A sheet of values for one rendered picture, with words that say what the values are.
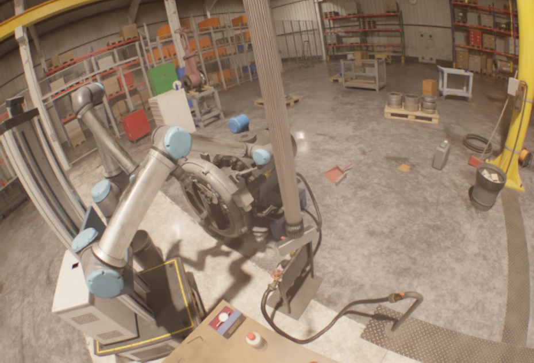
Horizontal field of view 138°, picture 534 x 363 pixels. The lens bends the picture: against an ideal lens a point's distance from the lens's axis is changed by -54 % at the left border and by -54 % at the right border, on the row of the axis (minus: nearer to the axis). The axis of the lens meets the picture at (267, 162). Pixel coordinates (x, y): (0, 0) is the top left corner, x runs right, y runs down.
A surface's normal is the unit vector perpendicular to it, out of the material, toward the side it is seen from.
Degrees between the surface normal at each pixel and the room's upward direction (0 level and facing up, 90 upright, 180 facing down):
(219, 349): 0
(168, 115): 90
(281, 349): 0
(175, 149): 86
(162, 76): 90
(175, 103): 90
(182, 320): 0
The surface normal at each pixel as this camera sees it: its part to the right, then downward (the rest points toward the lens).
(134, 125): 0.84, 0.13
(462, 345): -0.18, -0.85
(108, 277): 0.72, 0.26
